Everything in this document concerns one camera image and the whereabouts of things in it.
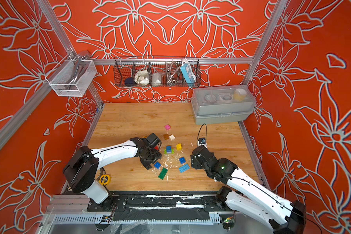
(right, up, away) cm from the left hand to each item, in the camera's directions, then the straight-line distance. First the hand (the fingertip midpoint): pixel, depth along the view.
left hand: (161, 161), depth 85 cm
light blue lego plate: (+14, -4, 0) cm, 14 cm away
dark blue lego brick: (+13, 0, +2) cm, 13 cm away
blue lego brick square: (-2, -3, 0) cm, 3 cm away
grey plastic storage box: (+37, +35, +12) cm, 52 cm away
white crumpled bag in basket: (-13, +52, +7) cm, 54 cm away
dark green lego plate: (+1, -7, -2) cm, 7 cm away
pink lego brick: (+3, +19, +18) cm, 27 cm away
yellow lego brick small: (+11, +7, +7) cm, 15 cm away
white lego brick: (+6, +12, +13) cm, 19 cm away
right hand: (+19, +5, -9) cm, 21 cm away
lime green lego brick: (+7, +4, +6) cm, 10 cm away
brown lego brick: (+2, +13, +13) cm, 19 cm away
